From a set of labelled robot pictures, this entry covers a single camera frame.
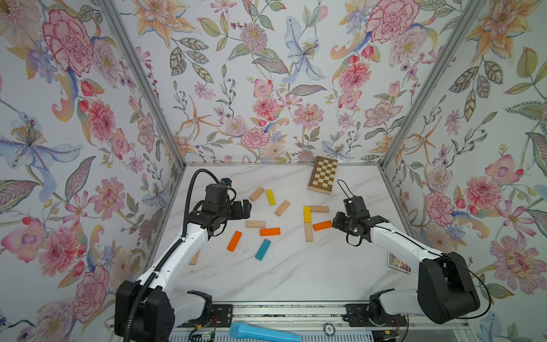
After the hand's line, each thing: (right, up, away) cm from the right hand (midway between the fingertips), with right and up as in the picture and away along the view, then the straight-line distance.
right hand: (336, 217), depth 91 cm
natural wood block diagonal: (-23, +3, +11) cm, 26 cm away
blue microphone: (-34, -33, -24) cm, 53 cm away
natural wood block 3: (-35, -4, +4) cm, 36 cm away
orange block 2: (-29, -7, +4) cm, 30 cm away
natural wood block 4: (-59, -17, -6) cm, 62 cm away
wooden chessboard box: (-1, +19, +22) cm, 29 cm away
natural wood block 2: (-11, -7, +4) cm, 14 cm away
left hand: (-38, +6, -9) cm, 40 cm away
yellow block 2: (-11, 0, +10) cm, 15 cm away
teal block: (-32, -14, -1) cm, 34 cm away
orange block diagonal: (-44, -10, +1) cm, 45 cm away
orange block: (-4, -5, +7) cm, 9 cm away
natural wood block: (-36, +9, +17) cm, 41 cm away
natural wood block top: (-5, +2, +10) cm, 11 cm away
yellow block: (-28, +8, +15) cm, 33 cm away
